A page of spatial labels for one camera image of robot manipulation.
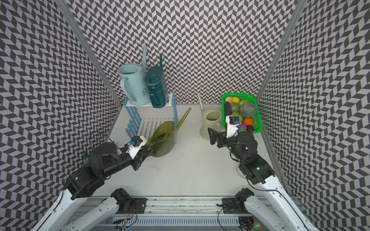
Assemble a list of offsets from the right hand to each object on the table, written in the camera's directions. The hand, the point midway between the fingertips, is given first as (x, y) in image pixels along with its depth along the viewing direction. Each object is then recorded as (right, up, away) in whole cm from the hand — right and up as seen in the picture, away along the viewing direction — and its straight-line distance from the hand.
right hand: (217, 130), depth 68 cm
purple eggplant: (+14, +12, +37) cm, 41 cm away
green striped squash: (+21, +8, +34) cm, 41 cm away
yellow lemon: (+21, +20, +41) cm, 51 cm away
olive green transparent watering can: (-24, -4, -4) cm, 25 cm away
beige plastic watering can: (0, +5, +18) cm, 19 cm away
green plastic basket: (+35, +22, +47) cm, 63 cm away
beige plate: (+15, -25, +14) cm, 32 cm away
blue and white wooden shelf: (-50, +4, +40) cm, 64 cm away
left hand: (-31, -8, -3) cm, 33 cm away
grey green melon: (+25, +11, +29) cm, 40 cm away
